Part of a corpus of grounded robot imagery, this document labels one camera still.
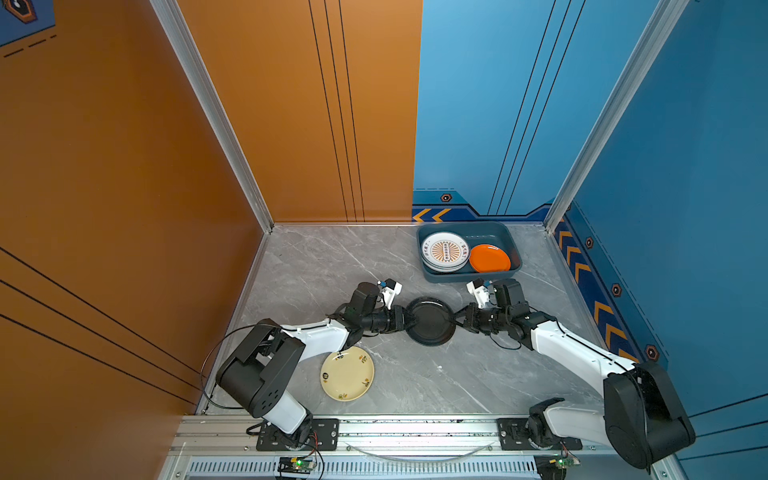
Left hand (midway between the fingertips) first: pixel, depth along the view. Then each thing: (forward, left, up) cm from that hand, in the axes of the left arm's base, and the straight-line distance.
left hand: (420, 319), depth 83 cm
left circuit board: (-33, +30, -11) cm, 46 cm away
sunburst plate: (+31, -11, -7) cm, 33 cm away
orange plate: (+28, -26, -6) cm, 39 cm away
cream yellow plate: (-12, +20, -9) cm, 25 cm away
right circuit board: (-32, -31, -11) cm, 46 cm away
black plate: (0, -3, 0) cm, 3 cm away
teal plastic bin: (+41, -25, -8) cm, 49 cm away
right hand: (0, -8, 0) cm, 8 cm away
